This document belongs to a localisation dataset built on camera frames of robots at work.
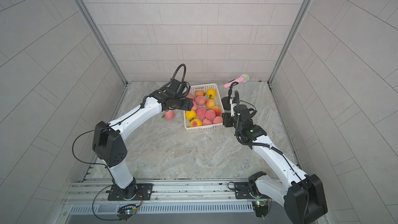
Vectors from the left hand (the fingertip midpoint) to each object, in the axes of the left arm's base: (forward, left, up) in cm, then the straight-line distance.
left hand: (190, 102), depth 86 cm
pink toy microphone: (+13, -31, +7) cm, 34 cm away
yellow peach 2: (-2, 0, -9) cm, 9 cm away
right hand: (-7, -19, 0) cm, 21 cm away
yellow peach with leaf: (-7, -3, -9) cm, 12 cm away
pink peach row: (+9, -5, -9) cm, 13 cm away
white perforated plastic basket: (+11, -17, -11) cm, 23 cm away
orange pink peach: (+7, -12, -10) cm, 17 cm away
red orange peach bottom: (+1, -16, -8) cm, 18 cm away
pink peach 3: (-6, -16, -9) cm, 19 cm away
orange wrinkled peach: (+15, -4, -9) cm, 18 cm away
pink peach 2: (-6, -9, -10) cm, 15 cm away
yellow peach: (+16, -12, -10) cm, 23 cm away
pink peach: (-1, -6, -9) cm, 11 cm away
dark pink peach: (-4, -11, -6) cm, 13 cm away
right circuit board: (-47, -34, -17) cm, 60 cm away
